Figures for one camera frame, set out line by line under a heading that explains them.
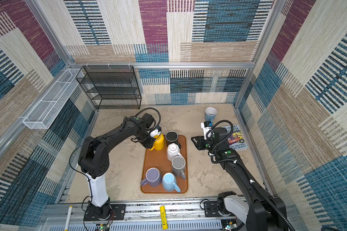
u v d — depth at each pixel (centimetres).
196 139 81
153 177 76
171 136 92
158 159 94
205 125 73
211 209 73
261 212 40
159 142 89
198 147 72
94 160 51
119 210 75
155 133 85
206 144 70
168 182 73
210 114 102
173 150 83
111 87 109
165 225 69
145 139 79
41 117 70
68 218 71
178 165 78
